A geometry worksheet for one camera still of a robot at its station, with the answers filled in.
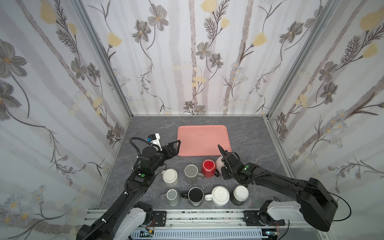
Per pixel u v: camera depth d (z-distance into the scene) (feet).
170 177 2.65
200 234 2.30
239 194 2.40
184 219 2.46
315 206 1.36
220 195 2.43
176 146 2.34
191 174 2.57
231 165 2.13
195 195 2.41
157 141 2.28
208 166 2.78
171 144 2.22
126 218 1.84
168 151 2.21
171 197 2.36
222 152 2.51
